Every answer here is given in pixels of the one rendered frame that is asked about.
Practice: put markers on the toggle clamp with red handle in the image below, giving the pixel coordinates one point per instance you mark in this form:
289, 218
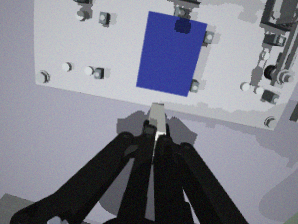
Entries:
282, 14
193, 1

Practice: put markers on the white fixture plate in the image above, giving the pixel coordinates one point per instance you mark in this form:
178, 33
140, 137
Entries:
231, 59

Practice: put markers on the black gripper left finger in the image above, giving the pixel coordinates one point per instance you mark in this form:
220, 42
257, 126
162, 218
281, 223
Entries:
74, 200

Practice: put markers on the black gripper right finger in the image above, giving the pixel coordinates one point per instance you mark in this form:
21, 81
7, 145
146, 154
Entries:
209, 200

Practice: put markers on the blue rectangular plate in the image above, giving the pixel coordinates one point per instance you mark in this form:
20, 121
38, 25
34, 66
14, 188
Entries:
170, 53

